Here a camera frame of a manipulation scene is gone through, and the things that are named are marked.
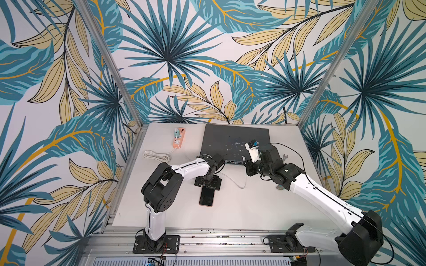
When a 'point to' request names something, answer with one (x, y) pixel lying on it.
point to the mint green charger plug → (176, 133)
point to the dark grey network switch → (228, 141)
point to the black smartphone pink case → (206, 197)
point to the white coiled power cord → (165, 157)
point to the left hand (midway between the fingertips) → (209, 188)
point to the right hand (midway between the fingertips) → (235, 167)
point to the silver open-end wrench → (284, 157)
